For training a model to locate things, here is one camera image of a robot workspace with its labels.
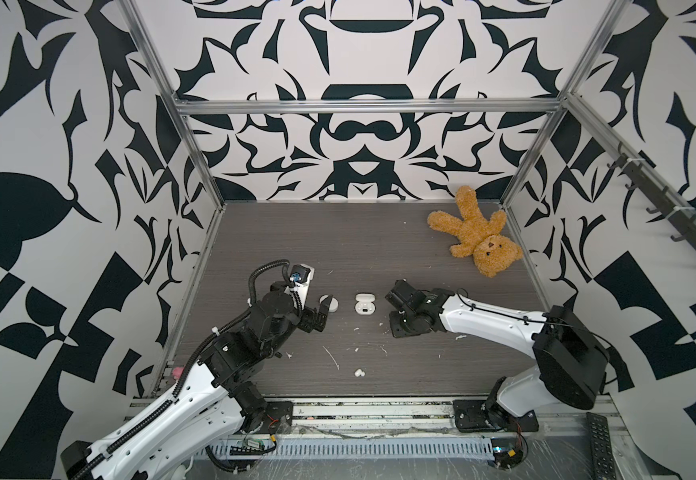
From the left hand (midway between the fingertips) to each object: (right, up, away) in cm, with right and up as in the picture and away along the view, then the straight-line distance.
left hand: (313, 285), depth 71 cm
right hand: (+21, -14, +15) cm, 30 cm away
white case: (+4, -9, +21) cm, 23 cm away
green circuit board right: (+46, -39, 0) cm, 60 cm away
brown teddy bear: (+54, +5, +26) cm, 60 cm away
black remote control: (+67, -38, -1) cm, 77 cm away
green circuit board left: (-13, -37, 0) cm, 39 cm away
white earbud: (+11, -25, +10) cm, 29 cm away
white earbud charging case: (+13, -9, +21) cm, 27 cm away
